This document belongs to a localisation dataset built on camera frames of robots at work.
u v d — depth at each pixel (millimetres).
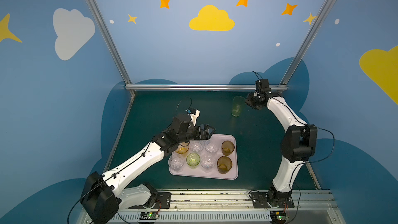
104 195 377
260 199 749
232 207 734
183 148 903
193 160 861
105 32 858
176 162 861
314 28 848
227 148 902
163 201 740
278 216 712
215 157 897
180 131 583
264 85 736
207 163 858
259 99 700
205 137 650
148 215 705
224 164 840
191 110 685
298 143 514
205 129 654
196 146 887
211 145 877
